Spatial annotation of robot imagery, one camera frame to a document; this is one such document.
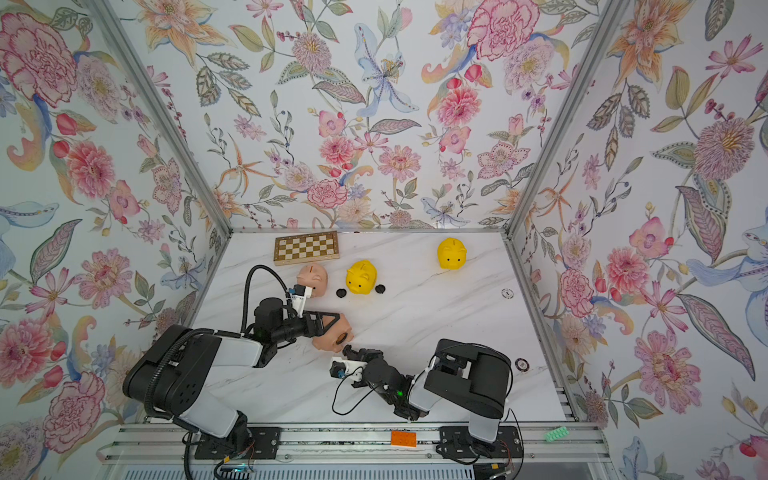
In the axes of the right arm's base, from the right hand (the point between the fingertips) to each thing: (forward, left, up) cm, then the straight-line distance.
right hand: (351, 343), depth 86 cm
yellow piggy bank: (+21, -1, +4) cm, 21 cm away
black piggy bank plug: (+21, +6, -5) cm, 22 cm away
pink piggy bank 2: (0, +4, +3) cm, 5 cm away
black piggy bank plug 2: (+22, -7, -5) cm, 24 cm away
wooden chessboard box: (+39, +22, -3) cm, 44 cm away
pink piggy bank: (+20, +13, +5) cm, 25 cm away
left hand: (+7, +5, +3) cm, 9 cm away
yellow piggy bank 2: (+33, -32, +2) cm, 46 cm away
